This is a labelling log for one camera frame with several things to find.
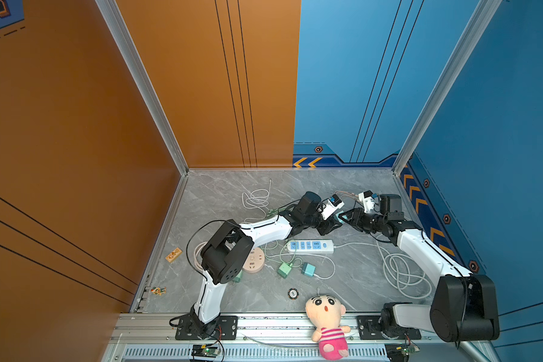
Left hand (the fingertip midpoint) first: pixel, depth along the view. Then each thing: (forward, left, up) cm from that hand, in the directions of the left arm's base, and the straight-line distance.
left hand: (339, 217), depth 86 cm
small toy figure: (-24, +67, -13) cm, 72 cm away
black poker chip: (-24, +18, -14) cm, 33 cm away
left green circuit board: (-41, +44, -14) cm, 62 cm away
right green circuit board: (-40, -17, -13) cm, 46 cm away
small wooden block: (-11, +66, -13) cm, 68 cm away
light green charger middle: (-16, +21, -12) cm, 29 cm away
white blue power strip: (-7, +11, -10) cm, 17 cm away
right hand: (0, -1, +1) cm, 1 cm away
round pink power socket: (-13, +32, -11) cm, 37 cm away
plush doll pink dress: (-32, +8, -5) cm, 33 cm away
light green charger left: (-20, +38, -12) cm, 45 cm away
